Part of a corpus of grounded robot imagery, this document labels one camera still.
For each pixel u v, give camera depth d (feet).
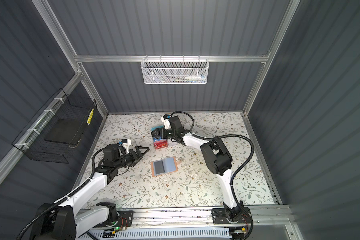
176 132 2.58
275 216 2.50
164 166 2.99
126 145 2.56
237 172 1.86
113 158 2.16
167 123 2.91
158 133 2.77
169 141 3.26
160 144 3.23
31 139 2.02
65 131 2.53
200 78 2.96
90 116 2.72
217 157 1.88
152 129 3.66
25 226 1.21
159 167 3.00
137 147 2.46
